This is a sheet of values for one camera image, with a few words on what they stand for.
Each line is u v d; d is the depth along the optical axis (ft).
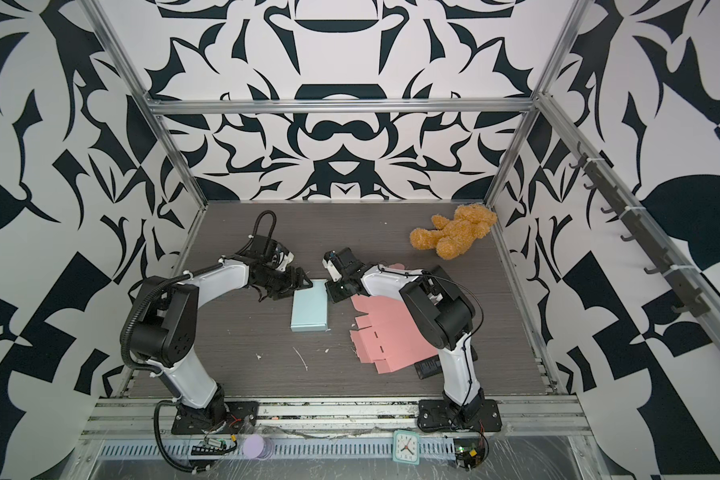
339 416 2.49
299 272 2.84
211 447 2.39
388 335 2.86
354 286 2.38
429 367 2.67
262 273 2.44
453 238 3.16
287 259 2.98
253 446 2.06
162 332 1.56
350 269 2.53
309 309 2.94
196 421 2.25
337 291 2.81
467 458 2.33
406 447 2.26
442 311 1.72
